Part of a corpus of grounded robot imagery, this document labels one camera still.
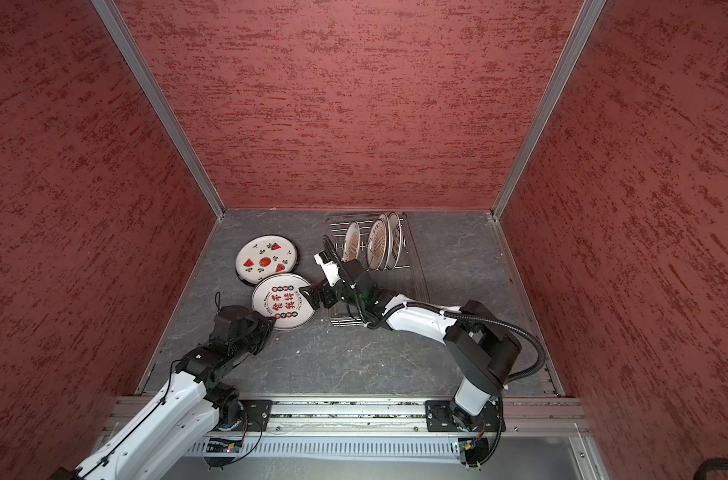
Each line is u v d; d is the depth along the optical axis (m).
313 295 0.72
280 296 0.90
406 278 1.00
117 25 0.72
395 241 0.95
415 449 0.77
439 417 0.74
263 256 1.03
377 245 1.00
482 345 0.46
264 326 0.74
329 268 0.71
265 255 1.03
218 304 0.95
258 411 0.74
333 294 0.73
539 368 0.44
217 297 0.97
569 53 0.77
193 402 0.54
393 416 0.76
